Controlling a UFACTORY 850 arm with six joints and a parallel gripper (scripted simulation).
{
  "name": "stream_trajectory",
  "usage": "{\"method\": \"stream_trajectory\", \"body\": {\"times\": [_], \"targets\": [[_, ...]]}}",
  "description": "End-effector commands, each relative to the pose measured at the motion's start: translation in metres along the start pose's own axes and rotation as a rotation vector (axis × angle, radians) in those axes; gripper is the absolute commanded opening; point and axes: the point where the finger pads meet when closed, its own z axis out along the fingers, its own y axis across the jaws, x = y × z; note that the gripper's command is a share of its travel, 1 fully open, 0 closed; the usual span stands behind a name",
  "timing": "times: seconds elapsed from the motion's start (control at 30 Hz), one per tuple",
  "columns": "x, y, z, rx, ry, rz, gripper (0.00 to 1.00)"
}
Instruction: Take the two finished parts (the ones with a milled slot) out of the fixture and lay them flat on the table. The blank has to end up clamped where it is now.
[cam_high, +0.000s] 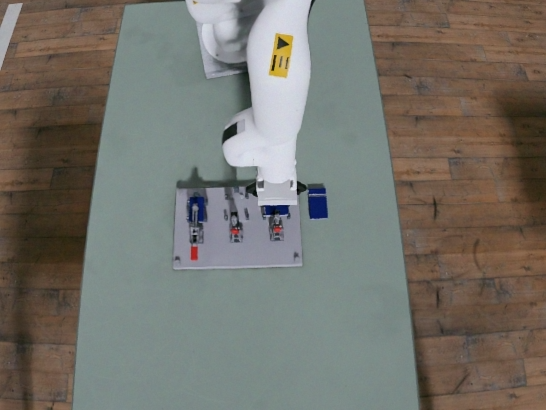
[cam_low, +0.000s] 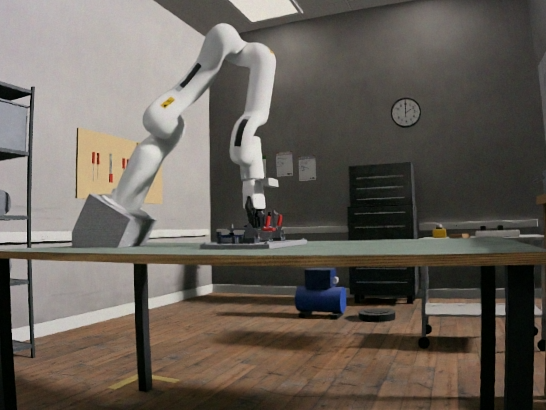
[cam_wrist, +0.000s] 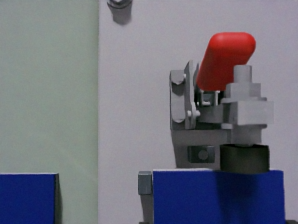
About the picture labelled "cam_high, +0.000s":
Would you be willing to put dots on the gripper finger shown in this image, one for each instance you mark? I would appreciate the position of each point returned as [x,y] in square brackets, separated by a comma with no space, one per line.
[300,187]
[252,189]

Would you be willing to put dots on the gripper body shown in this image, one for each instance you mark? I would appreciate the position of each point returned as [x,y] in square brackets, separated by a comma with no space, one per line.
[260,181]

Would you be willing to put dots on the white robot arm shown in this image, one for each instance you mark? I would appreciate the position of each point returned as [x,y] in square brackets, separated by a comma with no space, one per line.
[277,53]

